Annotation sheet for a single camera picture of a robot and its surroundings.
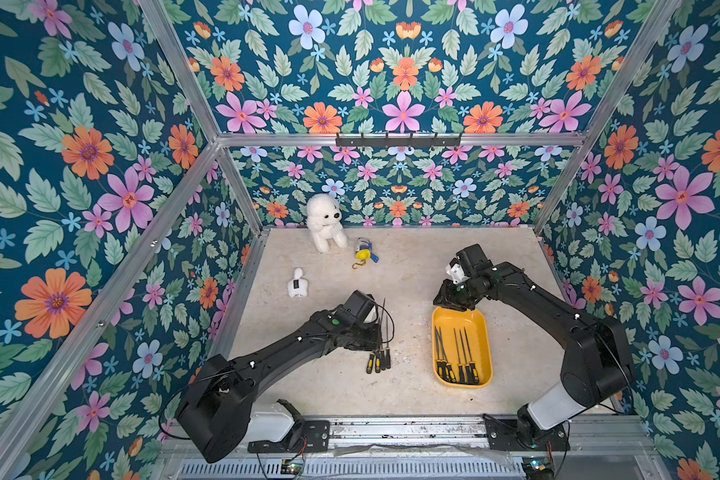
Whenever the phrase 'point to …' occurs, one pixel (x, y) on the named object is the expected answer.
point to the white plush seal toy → (324, 215)
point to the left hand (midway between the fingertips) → (386, 341)
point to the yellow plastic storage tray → (461, 348)
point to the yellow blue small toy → (363, 252)
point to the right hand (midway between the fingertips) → (437, 301)
